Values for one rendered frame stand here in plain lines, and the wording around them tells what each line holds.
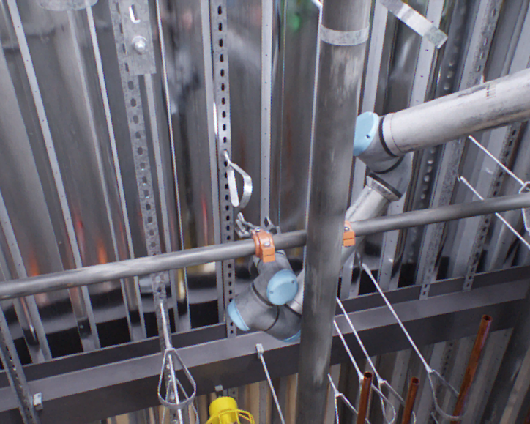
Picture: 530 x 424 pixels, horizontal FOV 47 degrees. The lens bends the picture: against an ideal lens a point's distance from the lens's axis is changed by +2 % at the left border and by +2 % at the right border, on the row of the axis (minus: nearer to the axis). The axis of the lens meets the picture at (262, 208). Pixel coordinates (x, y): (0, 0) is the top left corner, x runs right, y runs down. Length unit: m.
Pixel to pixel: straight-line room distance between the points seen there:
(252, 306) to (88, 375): 1.31
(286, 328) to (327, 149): 0.65
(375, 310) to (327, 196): 1.72
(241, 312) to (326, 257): 0.33
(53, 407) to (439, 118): 1.89
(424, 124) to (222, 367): 1.54
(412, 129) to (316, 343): 0.63
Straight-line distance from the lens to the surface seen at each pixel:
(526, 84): 1.45
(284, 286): 1.61
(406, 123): 1.56
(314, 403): 1.89
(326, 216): 1.38
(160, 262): 1.47
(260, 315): 1.67
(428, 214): 1.65
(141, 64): 1.02
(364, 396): 2.14
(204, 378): 2.71
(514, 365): 2.82
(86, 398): 2.68
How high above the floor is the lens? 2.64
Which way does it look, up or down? 50 degrees up
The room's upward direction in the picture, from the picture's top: 25 degrees counter-clockwise
